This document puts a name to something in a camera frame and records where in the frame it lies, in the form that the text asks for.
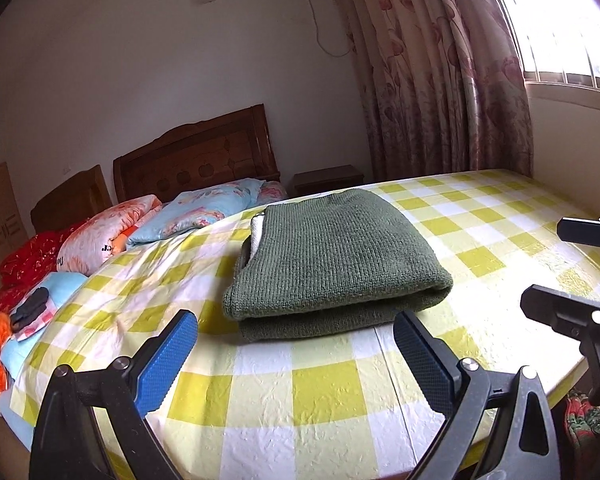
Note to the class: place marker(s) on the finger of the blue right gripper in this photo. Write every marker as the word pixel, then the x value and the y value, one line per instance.
pixel 579 231

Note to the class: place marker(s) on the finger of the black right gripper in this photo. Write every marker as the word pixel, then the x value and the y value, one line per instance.
pixel 565 313

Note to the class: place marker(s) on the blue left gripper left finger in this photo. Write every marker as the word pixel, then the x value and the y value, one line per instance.
pixel 157 364

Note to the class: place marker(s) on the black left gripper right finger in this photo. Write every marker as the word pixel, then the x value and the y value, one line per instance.
pixel 431 361

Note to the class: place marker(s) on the green white knit sweater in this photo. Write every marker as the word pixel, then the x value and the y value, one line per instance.
pixel 331 264

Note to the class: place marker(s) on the red floral cloth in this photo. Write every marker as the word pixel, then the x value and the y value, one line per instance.
pixel 582 425

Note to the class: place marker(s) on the light blue blanket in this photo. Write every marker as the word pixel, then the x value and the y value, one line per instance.
pixel 61 286

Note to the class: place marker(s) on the black object on bed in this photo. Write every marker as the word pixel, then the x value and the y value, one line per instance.
pixel 29 310

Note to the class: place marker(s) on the pink floral folded quilt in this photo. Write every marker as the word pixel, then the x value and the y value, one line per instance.
pixel 105 235

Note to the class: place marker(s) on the red dotted pillow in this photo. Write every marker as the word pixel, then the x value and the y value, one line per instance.
pixel 28 265

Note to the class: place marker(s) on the blue floral folded quilt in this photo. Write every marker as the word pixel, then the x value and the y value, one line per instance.
pixel 197 209

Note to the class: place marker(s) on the window with bars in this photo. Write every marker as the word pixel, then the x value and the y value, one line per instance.
pixel 558 40

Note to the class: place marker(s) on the small wooden headboard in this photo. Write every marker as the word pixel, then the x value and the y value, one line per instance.
pixel 77 199

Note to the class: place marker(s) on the pink floral curtain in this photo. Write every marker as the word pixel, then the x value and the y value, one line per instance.
pixel 441 86

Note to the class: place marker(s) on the dark wooden nightstand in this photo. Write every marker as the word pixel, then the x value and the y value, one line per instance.
pixel 324 180

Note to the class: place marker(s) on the large wooden headboard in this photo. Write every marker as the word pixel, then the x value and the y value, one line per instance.
pixel 233 146

